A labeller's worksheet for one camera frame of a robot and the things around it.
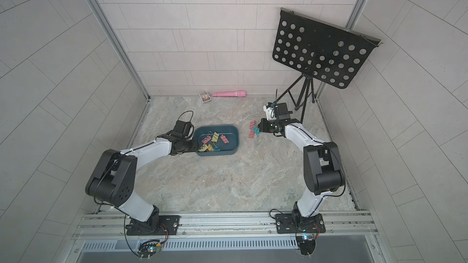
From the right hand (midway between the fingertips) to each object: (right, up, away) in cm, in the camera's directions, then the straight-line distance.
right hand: (259, 123), depth 93 cm
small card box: (-33, +16, +23) cm, 43 cm away
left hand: (-31, -10, +2) cm, 33 cm away
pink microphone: (-9, +18, +23) cm, 31 cm away
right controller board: (+16, -44, -25) cm, 53 cm away
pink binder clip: (-3, 0, +10) cm, 10 cm away
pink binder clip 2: (-4, -6, +6) cm, 9 cm away
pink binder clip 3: (-18, -8, +1) cm, 20 cm away
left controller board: (-43, -44, -27) cm, 67 cm away
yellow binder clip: (-23, -7, +3) cm, 25 cm away
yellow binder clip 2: (-28, -12, -2) cm, 30 cm away
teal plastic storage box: (-29, -6, +4) cm, 30 cm away
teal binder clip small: (-1, -4, -1) cm, 4 cm away
